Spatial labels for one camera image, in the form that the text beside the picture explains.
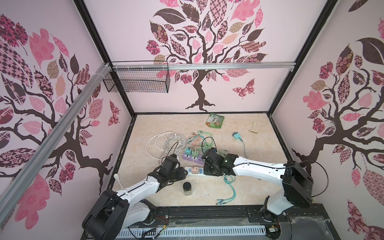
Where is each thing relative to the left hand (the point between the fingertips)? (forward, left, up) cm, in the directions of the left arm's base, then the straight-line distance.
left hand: (186, 175), depth 86 cm
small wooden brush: (+40, -51, -2) cm, 65 cm away
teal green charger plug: (+28, -35, +1) cm, 45 cm away
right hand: (+1, -10, +6) cm, 12 cm away
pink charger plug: (+1, -5, +5) cm, 7 cm away
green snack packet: (+44, -21, 0) cm, 48 cm away
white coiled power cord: (+22, +18, -1) cm, 28 cm away
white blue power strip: (+2, -2, +2) cm, 4 cm away
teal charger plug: (+13, -1, +6) cm, 14 cm away
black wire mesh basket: (+75, +43, +15) cm, 88 cm away
